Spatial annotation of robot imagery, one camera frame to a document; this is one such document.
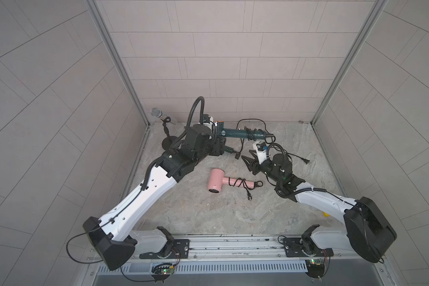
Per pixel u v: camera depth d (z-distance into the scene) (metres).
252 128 0.62
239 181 0.86
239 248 0.73
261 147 0.67
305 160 0.99
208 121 0.58
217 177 0.87
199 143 0.49
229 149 1.02
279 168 0.60
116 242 0.37
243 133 0.62
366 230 0.41
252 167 0.70
